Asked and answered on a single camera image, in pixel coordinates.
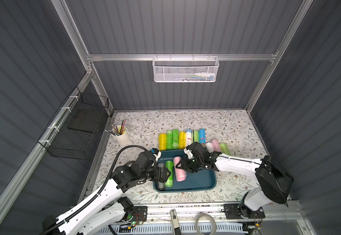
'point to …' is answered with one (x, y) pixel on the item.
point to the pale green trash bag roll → (225, 149)
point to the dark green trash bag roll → (175, 139)
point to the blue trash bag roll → (202, 137)
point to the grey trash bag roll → (160, 185)
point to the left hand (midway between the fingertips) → (164, 175)
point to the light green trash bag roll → (196, 136)
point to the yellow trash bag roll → (182, 140)
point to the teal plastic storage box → (199, 180)
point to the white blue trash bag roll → (188, 137)
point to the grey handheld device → (174, 222)
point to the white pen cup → (121, 134)
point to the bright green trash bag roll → (169, 139)
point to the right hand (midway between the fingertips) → (178, 167)
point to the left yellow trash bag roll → (162, 142)
